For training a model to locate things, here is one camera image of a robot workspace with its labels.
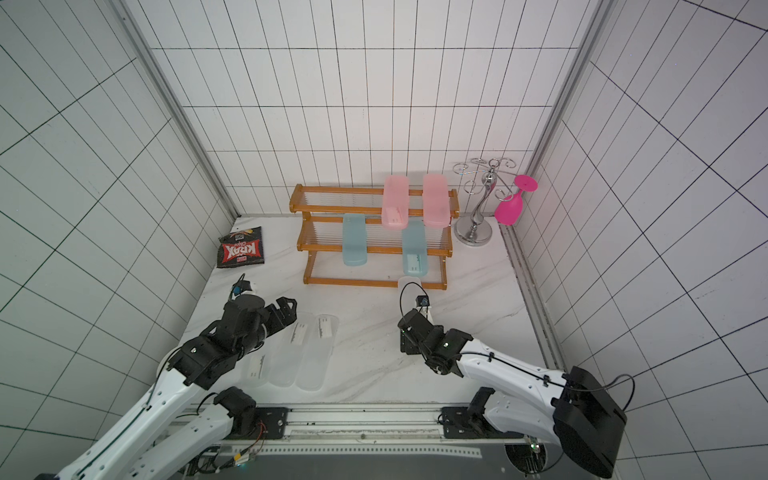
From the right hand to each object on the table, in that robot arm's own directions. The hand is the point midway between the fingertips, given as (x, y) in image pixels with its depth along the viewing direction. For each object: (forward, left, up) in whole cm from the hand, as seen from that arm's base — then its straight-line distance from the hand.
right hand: (405, 335), depth 84 cm
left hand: (-1, +33, +11) cm, 35 cm away
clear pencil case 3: (-6, +34, -2) cm, 35 cm away
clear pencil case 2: (-7, +25, -4) cm, 26 cm away
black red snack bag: (+30, +60, 0) cm, 67 cm away
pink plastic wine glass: (+42, -34, +10) cm, 56 cm away
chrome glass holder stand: (+44, -26, -4) cm, 51 cm away
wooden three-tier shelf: (+34, +32, +2) cm, 47 cm away
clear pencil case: (+13, -1, +4) cm, 13 cm away
